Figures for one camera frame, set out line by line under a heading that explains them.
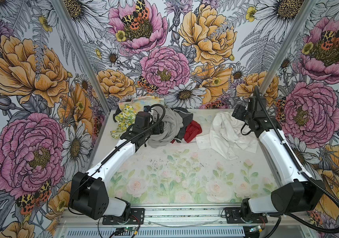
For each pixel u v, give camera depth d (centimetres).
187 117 105
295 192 40
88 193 41
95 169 44
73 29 79
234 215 74
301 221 44
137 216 73
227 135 97
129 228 71
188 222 73
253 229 72
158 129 74
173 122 95
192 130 106
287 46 85
